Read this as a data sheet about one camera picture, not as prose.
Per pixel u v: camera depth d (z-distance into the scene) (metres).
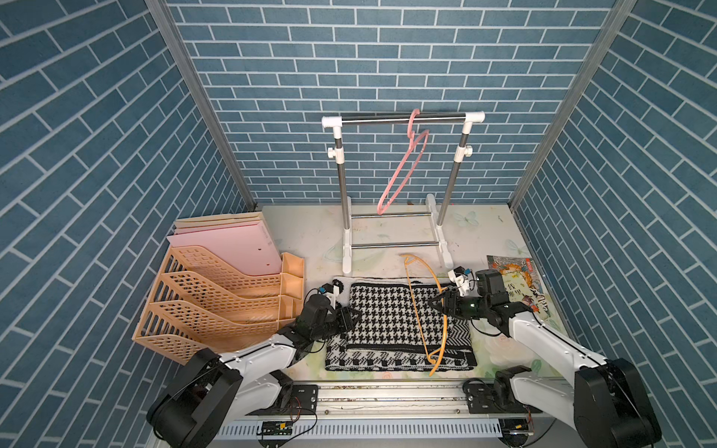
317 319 0.67
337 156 0.80
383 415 0.72
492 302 0.68
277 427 0.72
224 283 0.89
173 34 0.74
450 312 0.75
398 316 0.84
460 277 0.79
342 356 0.79
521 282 0.96
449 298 0.75
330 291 0.80
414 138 0.79
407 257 0.98
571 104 0.89
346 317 0.76
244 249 0.76
